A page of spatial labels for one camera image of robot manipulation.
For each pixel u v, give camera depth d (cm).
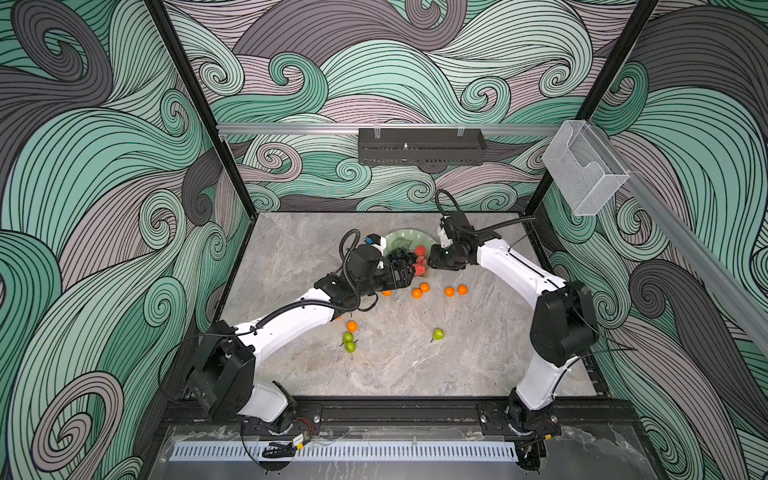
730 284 53
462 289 97
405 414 76
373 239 73
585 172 76
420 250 104
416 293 95
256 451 70
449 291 97
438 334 86
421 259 100
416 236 107
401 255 99
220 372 41
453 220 71
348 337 86
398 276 71
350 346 84
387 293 97
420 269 96
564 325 47
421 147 97
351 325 88
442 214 73
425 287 97
